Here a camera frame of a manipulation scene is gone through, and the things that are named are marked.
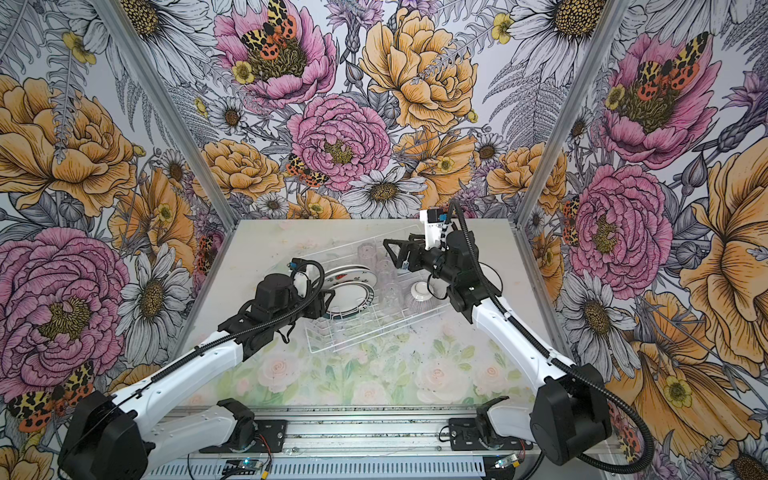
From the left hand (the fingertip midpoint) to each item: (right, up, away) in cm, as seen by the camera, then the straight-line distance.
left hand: (324, 299), depth 83 cm
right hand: (+19, +14, -7) cm, 25 cm away
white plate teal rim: (+7, +7, +1) cm, 10 cm away
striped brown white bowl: (+27, -2, +10) cm, 29 cm away
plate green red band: (+6, -1, +7) cm, 9 cm away
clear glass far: (+10, +12, +15) cm, 22 cm away
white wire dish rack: (0, -12, +7) cm, 13 cm away
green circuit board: (-17, -37, -12) cm, 42 cm away
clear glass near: (+16, +6, +14) cm, 22 cm away
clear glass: (+18, -1, +7) cm, 20 cm away
